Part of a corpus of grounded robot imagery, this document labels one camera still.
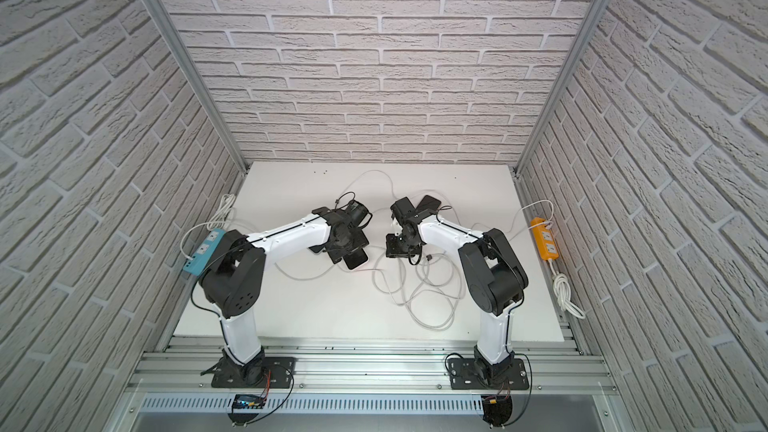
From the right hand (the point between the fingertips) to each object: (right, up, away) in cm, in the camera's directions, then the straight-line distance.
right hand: (384, 256), depth 92 cm
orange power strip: (+55, +4, +8) cm, 56 cm away
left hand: (-9, +5, +1) cm, 10 cm away
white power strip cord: (+53, -9, -7) cm, 54 cm away
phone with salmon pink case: (+16, +17, +18) cm, 29 cm away
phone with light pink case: (-8, +1, -5) cm, 9 cm away
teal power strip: (-58, 0, 0) cm, 58 cm away
